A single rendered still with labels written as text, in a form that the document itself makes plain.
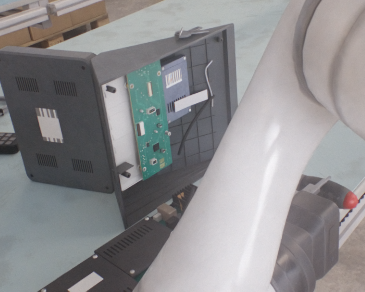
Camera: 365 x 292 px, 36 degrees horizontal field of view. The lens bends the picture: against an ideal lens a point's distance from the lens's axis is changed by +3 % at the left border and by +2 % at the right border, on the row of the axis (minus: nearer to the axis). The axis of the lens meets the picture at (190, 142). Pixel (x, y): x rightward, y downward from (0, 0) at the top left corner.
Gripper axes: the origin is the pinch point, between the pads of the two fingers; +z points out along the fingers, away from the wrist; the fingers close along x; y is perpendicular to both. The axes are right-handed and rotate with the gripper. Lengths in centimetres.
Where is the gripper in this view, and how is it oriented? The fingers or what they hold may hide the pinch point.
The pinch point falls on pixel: (329, 187)
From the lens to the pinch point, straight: 63.1
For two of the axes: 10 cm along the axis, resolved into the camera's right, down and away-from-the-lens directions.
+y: 7.3, 2.7, -6.2
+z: 6.7, -4.1, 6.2
